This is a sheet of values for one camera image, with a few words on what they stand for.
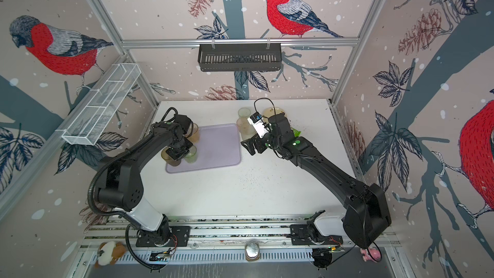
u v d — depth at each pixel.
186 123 0.76
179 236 0.73
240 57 1.07
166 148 0.73
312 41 0.96
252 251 0.63
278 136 0.59
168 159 0.79
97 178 0.42
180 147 0.75
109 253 0.69
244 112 1.09
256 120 0.67
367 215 0.39
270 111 1.18
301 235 0.73
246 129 1.01
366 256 0.68
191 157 0.90
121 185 0.46
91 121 0.73
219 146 1.00
